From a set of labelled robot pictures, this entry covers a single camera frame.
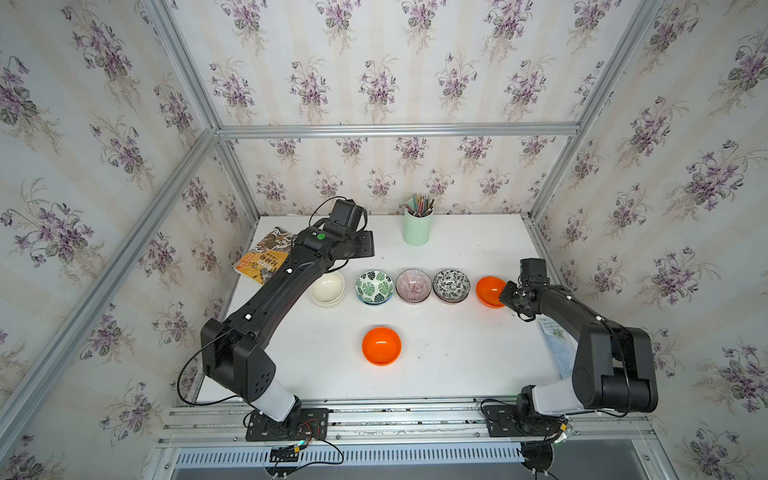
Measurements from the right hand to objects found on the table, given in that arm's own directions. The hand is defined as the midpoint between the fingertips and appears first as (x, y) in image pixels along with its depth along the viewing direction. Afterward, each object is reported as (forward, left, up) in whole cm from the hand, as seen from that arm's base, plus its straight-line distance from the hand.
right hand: (509, 297), depth 93 cm
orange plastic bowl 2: (-16, +40, -1) cm, 43 cm away
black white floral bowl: (+4, +18, 0) cm, 18 cm away
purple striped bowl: (+4, +30, 0) cm, 31 cm away
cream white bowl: (+1, +57, +1) cm, 57 cm away
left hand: (+4, +43, +20) cm, 48 cm away
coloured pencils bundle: (+30, +27, +11) cm, 42 cm away
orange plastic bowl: (+2, +6, +1) cm, 7 cm away
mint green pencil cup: (+27, +28, +4) cm, 39 cm away
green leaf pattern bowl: (+3, +43, 0) cm, 43 cm away
